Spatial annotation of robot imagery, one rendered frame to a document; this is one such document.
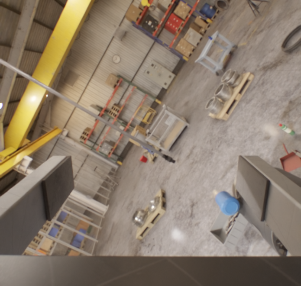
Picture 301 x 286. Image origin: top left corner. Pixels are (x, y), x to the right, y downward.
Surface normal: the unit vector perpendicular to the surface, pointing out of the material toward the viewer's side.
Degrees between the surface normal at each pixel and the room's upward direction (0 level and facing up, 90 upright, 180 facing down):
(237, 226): 90
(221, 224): 90
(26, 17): 90
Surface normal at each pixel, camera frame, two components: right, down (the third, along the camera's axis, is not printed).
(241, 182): -1.00, 0.00
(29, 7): 0.04, 0.27
